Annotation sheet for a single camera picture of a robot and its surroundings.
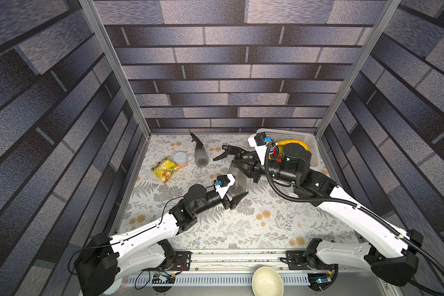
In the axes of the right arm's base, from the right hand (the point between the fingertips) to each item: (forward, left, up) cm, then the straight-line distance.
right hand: (232, 158), depth 60 cm
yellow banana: (+35, -29, -32) cm, 56 cm away
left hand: (-3, -3, -12) cm, 13 cm away
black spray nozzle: (+24, +17, -21) cm, 36 cm away
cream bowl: (-31, -13, -37) cm, 50 cm away
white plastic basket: (+42, -29, -31) cm, 60 cm away
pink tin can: (+24, +29, -32) cm, 50 cm away
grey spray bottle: (-2, -3, -14) cm, 15 cm away
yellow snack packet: (+18, +37, -33) cm, 52 cm away
